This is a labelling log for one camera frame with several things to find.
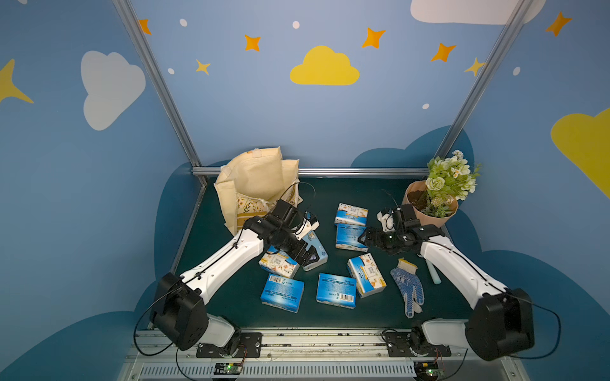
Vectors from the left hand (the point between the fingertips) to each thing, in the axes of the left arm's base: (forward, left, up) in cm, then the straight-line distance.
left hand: (312, 248), depth 78 cm
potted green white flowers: (+23, -48, +11) cm, 55 cm away
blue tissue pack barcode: (+11, -14, -10) cm, 21 cm away
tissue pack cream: (0, +13, -10) cm, 17 cm away
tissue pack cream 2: (-4, -20, -11) cm, 23 cm away
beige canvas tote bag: (+32, +28, -4) cm, 43 cm away
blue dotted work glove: (-6, -37, -16) cm, 40 cm away
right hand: (+7, -22, -4) cm, 23 cm away
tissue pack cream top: (+22, -17, -11) cm, 30 cm away
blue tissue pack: (-12, +10, -10) cm, 18 cm away
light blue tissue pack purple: (+10, 0, -12) cm, 15 cm away
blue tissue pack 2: (-10, -9, -10) cm, 17 cm away
